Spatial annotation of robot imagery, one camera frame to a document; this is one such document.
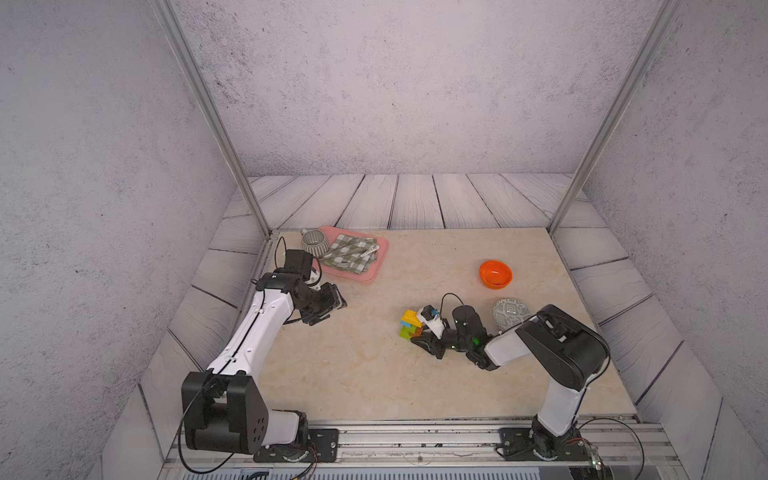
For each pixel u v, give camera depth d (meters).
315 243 1.14
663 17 0.71
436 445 0.74
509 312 0.96
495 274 1.04
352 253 1.11
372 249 1.13
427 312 0.81
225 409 0.41
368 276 1.08
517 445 0.73
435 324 0.81
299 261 0.66
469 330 0.75
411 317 0.84
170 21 0.71
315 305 0.70
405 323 0.87
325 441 0.73
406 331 0.88
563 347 0.50
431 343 0.81
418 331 0.86
